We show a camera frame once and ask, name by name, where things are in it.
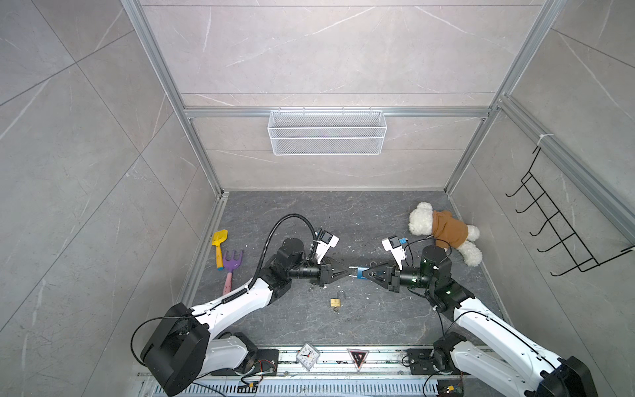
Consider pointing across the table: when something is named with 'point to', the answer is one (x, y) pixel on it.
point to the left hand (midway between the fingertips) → (351, 270)
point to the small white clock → (307, 356)
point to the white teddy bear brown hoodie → (448, 231)
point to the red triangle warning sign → (358, 356)
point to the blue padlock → (360, 272)
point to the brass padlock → (336, 302)
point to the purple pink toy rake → (230, 265)
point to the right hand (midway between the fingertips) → (364, 273)
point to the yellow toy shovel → (217, 239)
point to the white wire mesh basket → (324, 133)
